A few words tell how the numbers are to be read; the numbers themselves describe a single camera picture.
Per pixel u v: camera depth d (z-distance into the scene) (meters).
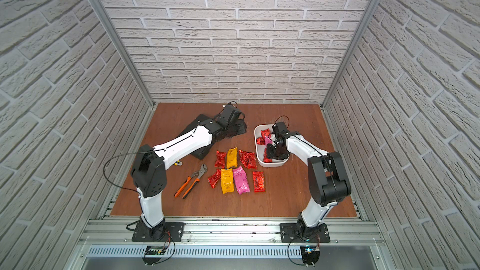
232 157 0.92
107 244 0.71
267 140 0.97
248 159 0.92
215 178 0.87
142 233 0.72
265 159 0.93
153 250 0.73
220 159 0.92
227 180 0.85
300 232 0.66
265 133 1.03
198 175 0.89
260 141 0.96
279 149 0.78
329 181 0.47
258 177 0.87
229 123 0.67
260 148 0.98
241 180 0.85
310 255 0.70
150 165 0.53
